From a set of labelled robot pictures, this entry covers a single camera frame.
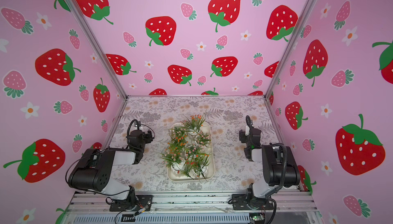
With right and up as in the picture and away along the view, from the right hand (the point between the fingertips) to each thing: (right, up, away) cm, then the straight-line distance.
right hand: (247, 129), depth 95 cm
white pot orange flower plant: (-33, +4, -4) cm, 33 cm away
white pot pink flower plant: (-29, -4, -13) cm, 32 cm away
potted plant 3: (-33, -19, -19) cm, 42 cm away
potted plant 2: (-32, -10, -21) cm, 39 cm away
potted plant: (-43, -10, -21) cm, 49 cm away
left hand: (-66, -1, 0) cm, 66 cm away
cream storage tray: (-26, -18, -9) cm, 33 cm away
